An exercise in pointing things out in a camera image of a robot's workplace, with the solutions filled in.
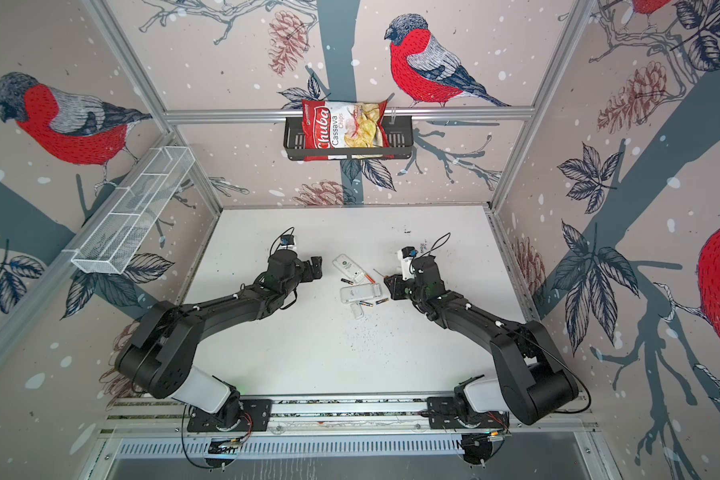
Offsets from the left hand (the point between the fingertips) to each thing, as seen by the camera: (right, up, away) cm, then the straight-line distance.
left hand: (309, 258), depth 91 cm
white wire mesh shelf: (-45, +6, -19) cm, 49 cm away
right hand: (+23, -8, -3) cm, 24 cm away
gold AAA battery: (+18, -14, +2) cm, 23 cm away
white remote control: (+12, -4, +10) cm, 16 cm away
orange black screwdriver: (+18, -6, +10) cm, 21 cm away
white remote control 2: (+16, -11, +4) cm, 20 cm away
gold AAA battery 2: (+24, -14, +4) cm, 28 cm away
